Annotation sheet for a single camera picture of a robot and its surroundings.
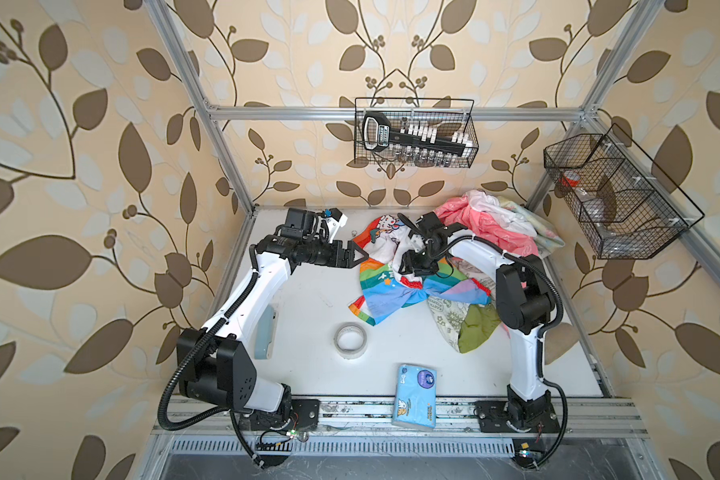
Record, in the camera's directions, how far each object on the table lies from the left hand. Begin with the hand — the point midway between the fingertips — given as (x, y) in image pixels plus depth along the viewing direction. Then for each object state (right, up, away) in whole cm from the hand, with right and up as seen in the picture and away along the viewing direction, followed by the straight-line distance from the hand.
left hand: (358, 253), depth 77 cm
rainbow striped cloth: (+7, +3, +24) cm, 25 cm away
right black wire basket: (+68, +14, -2) cm, 69 cm away
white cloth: (+42, +15, +19) cm, 48 cm away
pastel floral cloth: (+63, +4, +21) cm, 66 cm away
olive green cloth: (+35, -21, +8) cm, 41 cm away
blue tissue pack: (+14, -35, -6) cm, 38 cm away
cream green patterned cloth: (+27, -19, +12) cm, 35 cm away
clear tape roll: (-3, -26, +10) cm, 28 cm away
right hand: (+15, -8, +18) cm, 25 cm away
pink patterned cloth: (+43, +7, +20) cm, 47 cm away
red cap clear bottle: (+63, +21, +11) cm, 68 cm away
